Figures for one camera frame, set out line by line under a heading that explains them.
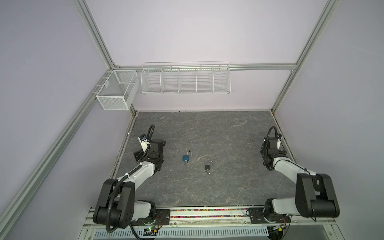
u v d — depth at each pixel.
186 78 0.99
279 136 0.79
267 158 0.68
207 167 0.91
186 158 0.94
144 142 0.76
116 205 0.42
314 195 0.43
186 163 0.92
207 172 0.89
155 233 0.72
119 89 1.01
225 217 0.75
